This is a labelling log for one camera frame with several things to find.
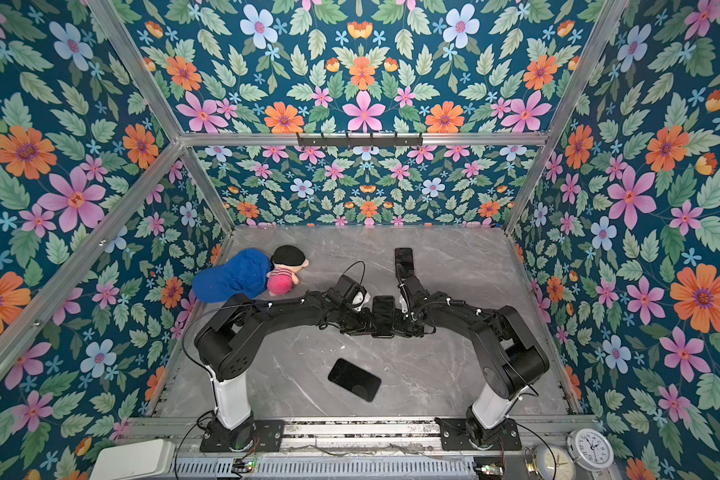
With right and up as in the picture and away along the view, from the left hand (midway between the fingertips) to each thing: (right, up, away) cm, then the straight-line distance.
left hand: (383, 326), depth 87 cm
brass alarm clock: (+35, -25, -22) cm, 48 cm away
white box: (-56, -25, -21) cm, 65 cm away
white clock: (+48, -25, -18) cm, 57 cm away
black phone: (+8, +17, +20) cm, 27 cm away
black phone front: (-8, -14, -5) cm, 17 cm away
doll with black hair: (-33, +19, +13) cm, 41 cm away
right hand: (+2, -2, +4) cm, 5 cm away
